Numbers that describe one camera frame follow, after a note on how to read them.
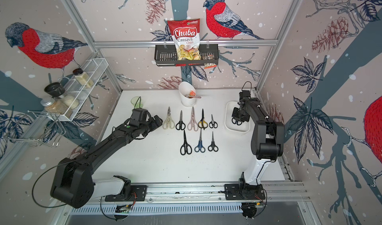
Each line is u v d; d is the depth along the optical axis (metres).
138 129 0.63
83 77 0.74
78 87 0.78
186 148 0.89
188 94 1.10
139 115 0.66
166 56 0.95
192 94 1.07
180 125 1.00
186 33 0.81
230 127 0.94
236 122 0.92
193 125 1.00
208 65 0.90
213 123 1.00
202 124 1.00
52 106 0.60
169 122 1.00
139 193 0.73
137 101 1.08
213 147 0.90
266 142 0.49
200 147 0.90
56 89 0.61
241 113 0.80
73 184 0.40
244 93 0.78
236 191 0.73
